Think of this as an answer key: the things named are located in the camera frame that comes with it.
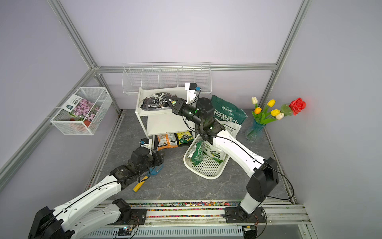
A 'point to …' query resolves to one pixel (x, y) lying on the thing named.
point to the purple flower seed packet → (81, 109)
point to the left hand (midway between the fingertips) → (162, 154)
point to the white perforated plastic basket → (208, 168)
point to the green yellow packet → (184, 137)
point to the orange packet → (166, 141)
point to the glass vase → (255, 134)
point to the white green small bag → (201, 148)
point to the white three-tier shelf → (163, 121)
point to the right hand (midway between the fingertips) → (165, 98)
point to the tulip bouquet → (263, 115)
